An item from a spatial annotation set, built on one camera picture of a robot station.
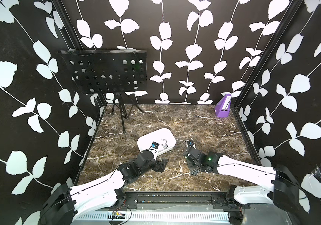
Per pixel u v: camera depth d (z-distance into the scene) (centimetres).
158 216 70
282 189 40
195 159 60
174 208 73
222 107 108
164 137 96
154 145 69
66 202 41
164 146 94
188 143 73
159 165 70
